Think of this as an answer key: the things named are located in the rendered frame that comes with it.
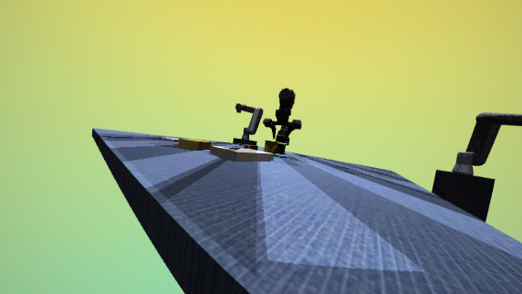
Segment yellow rectangular block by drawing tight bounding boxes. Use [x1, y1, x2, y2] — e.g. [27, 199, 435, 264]
[178, 139, 211, 151]

